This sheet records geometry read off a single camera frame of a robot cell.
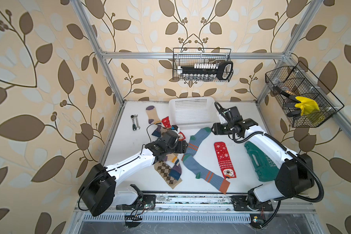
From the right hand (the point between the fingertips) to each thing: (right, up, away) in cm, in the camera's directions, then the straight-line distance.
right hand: (215, 129), depth 86 cm
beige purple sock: (-41, +6, +22) cm, 47 cm away
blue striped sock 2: (+1, -30, -6) cm, 30 cm away
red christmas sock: (+7, -23, 0) cm, 24 cm away
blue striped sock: (-12, -9, +10) cm, 18 cm away
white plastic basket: (-11, +10, +29) cm, 33 cm away
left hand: (-20, -7, -4) cm, 22 cm away
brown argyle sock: (-34, -2, +17) cm, 38 cm away
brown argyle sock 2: (-31, -24, 0) cm, 39 cm away
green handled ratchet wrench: (-55, +1, +19) cm, 58 cm away
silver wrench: (-52, 0, +19) cm, 56 cm away
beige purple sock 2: (-26, -19, -1) cm, 32 cm away
